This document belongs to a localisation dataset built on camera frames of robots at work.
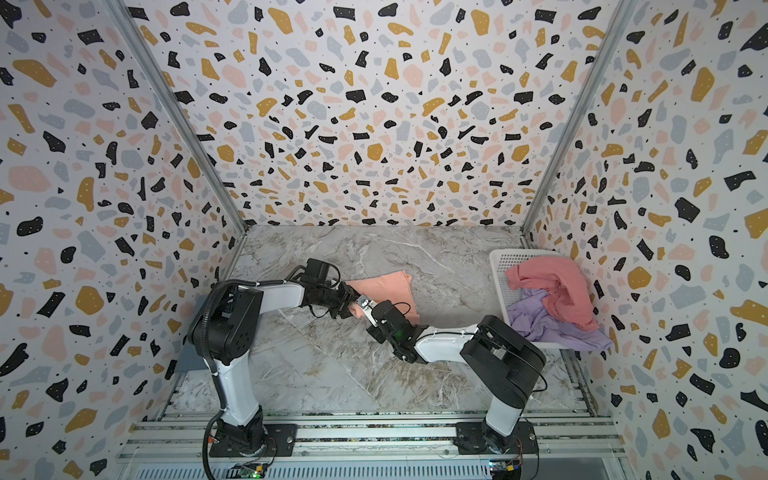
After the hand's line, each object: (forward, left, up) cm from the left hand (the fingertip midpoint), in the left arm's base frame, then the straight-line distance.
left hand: (367, 299), depth 93 cm
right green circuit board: (-43, -34, -8) cm, 55 cm away
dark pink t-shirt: (-6, -57, +9) cm, 58 cm away
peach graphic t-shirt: (+7, -8, -5) cm, 12 cm away
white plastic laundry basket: (+15, -46, 0) cm, 49 cm away
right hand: (-3, -2, +2) cm, 4 cm away
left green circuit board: (-42, +26, -7) cm, 50 cm away
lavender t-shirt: (-7, -50, -2) cm, 51 cm away
